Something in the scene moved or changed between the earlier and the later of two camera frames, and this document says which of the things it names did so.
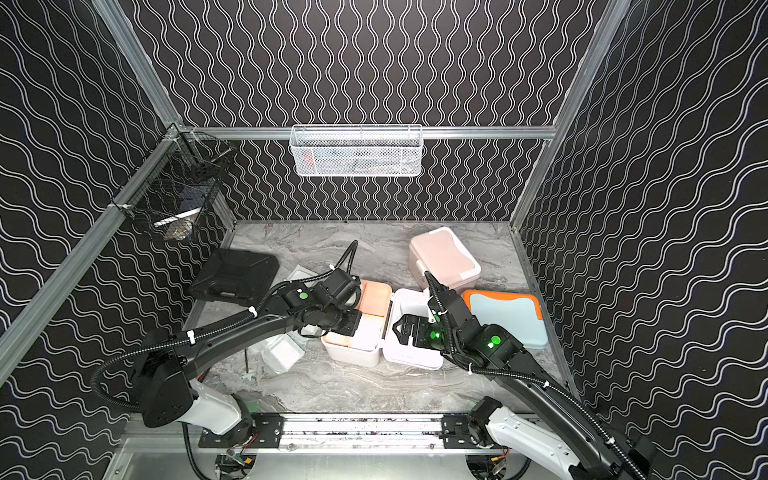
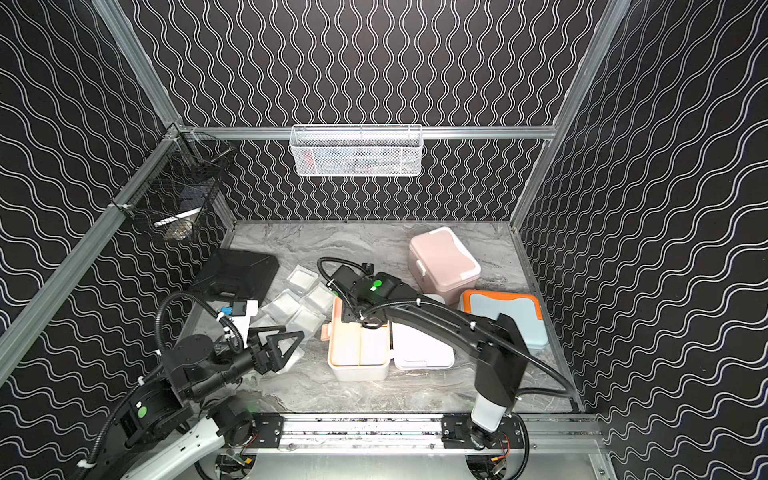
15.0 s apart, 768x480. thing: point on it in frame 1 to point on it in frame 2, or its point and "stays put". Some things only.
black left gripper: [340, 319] to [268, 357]
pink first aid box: [441, 255] stays put
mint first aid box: [521, 314] stays put
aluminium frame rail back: [263, 132] stays put
